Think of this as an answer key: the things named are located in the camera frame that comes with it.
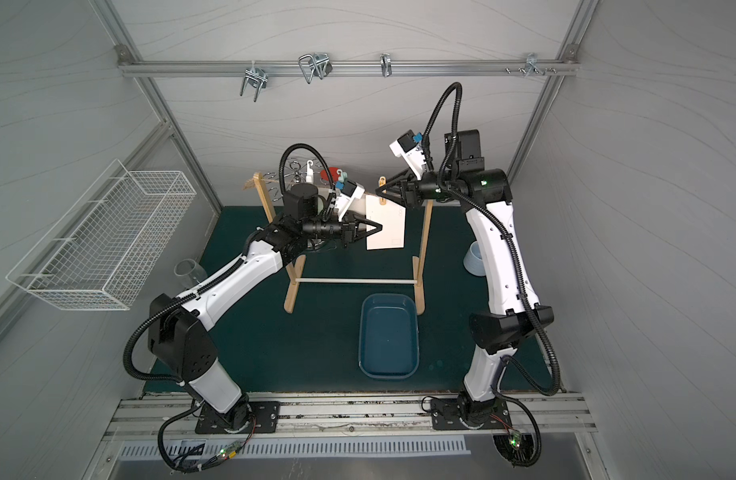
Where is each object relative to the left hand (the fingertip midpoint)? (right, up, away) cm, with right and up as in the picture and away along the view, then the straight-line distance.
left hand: (374, 228), depth 69 cm
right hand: (+1, +9, -4) cm, 10 cm away
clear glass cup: (-55, -13, +17) cm, 58 cm away
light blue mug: (+33, -10, +28) cm, 44 cm away
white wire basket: (-63, -5, -1) cm, 64 cm away
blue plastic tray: (+4, -32, +17) cm, 36 cm away
